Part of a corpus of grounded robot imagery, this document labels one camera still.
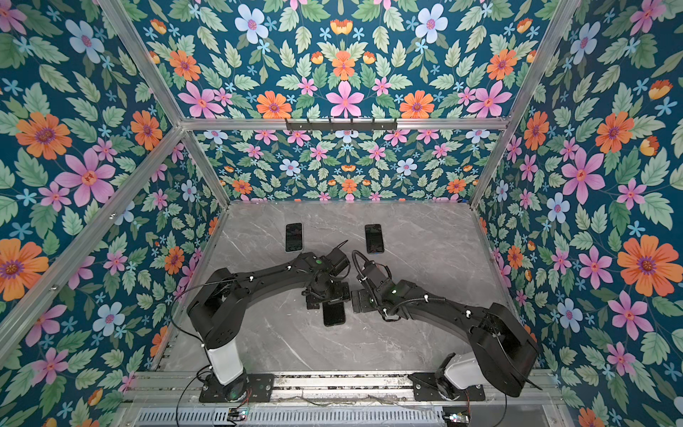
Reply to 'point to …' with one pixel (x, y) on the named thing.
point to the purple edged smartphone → (293, 237)
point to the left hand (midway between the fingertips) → (343, 300)
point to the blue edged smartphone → (374, 238)
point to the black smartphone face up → (333, 314)
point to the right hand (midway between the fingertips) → (362, 298)
